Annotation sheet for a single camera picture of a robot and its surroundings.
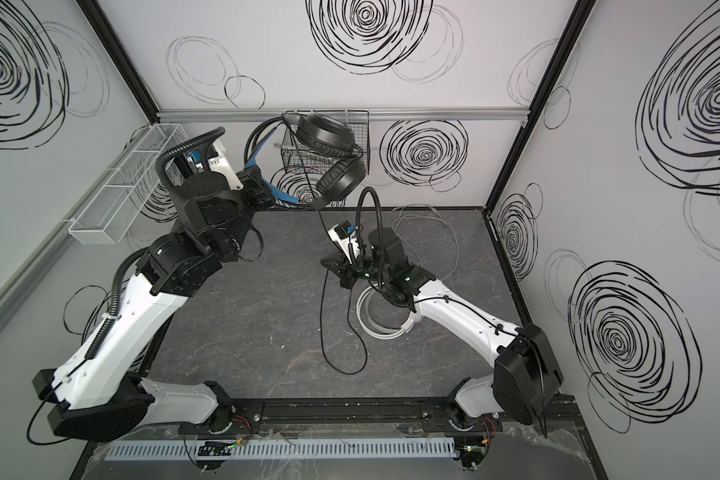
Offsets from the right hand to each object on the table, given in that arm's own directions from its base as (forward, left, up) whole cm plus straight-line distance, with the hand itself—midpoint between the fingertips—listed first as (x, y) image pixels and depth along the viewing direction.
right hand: (319, 261), depth 72 cm
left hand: (+5, +9, +24) cm, 26 cm away
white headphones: (-7, -14, -25) cm, 29 cm away
